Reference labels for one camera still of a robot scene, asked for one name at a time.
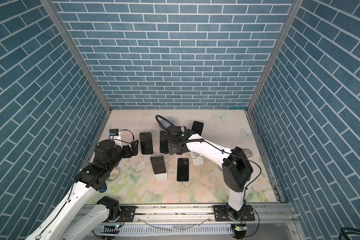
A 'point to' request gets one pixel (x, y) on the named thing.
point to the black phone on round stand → (197, 127)
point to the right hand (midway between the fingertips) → (176, 146)
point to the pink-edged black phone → (164, 140)
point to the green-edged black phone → (183, 169)
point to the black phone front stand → (158, 164)
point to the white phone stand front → (161, 177)
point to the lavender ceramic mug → (164, 123)
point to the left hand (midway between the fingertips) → (131, 141)
